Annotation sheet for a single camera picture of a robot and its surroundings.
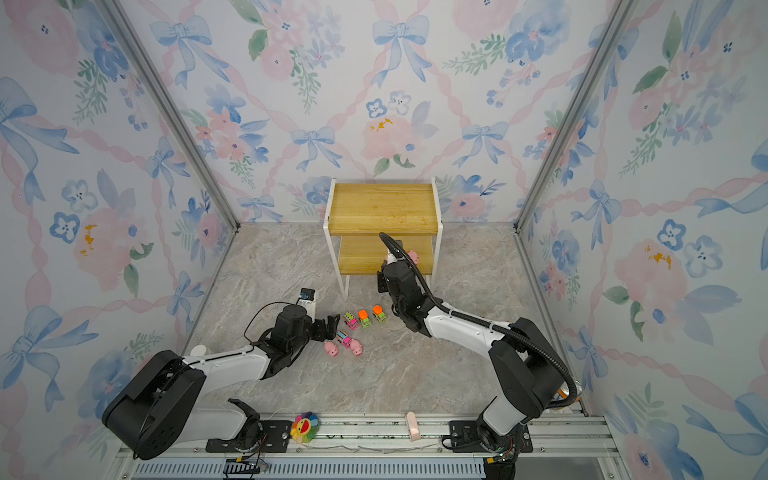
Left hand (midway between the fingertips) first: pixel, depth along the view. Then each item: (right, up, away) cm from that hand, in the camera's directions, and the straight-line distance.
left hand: (327, 311), depth 90 cm
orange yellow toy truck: (+16, -2, +4) cm, 16 cm away
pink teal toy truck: (+5, -7, -2) cm, 9 cm away
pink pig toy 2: (+2, -10, -4) cm, 11 cm away
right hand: (+19, +16, -4) cm, 25 cm away
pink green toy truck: (+7, -3, +2) cm, 8 cm away
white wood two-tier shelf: (+11, +28, -12) cm, 32 cm away
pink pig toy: (+9, -10, -3) cm, 14 cm away
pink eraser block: (+24, -25, -17) cm, 39 cm away
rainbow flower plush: (-3, -26, -15) cm, 30 cm away
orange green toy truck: (+11, -2, +3) cm, 11 cm away
